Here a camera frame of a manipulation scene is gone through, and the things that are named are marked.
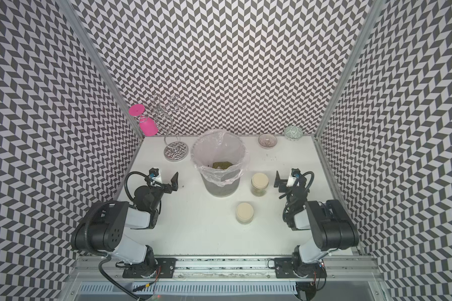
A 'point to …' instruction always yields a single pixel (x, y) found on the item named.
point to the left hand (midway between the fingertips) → (168, 172)
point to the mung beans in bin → (223, 165)
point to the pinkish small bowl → (267, 141)
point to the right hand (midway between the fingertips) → (287, 173)
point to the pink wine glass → (148, 126)
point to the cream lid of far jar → (260, 180)
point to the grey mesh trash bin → (221, 181)
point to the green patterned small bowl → (293, 133)
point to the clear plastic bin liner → (215, 145)
